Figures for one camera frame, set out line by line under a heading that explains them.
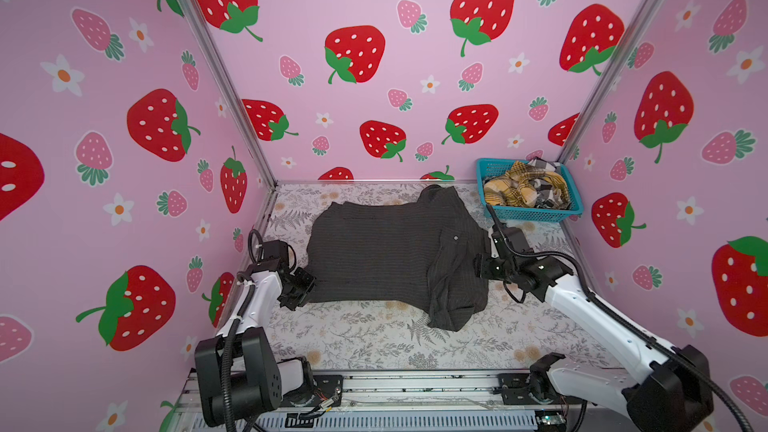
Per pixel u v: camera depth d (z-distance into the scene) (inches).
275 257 27.2
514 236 24.2
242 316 18.2
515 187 41.9
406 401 28.8
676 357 15.7
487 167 46.2
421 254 38.8
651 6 29.4
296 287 29.5
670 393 15.0
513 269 23.6
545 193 40.1
